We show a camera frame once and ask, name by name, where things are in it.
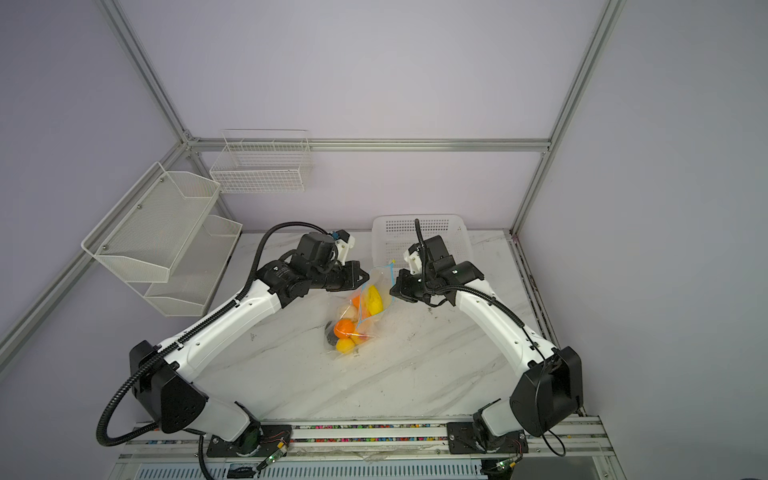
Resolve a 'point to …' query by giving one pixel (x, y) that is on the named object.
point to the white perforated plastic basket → (393, 235)
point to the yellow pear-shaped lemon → (345, 345)
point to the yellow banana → (375, 303)
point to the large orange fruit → (344, 328)
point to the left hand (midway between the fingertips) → (367, 278)
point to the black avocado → (331, 336)
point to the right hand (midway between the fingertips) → (387, 290)
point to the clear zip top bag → (357, 321)
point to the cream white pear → (350, 313)
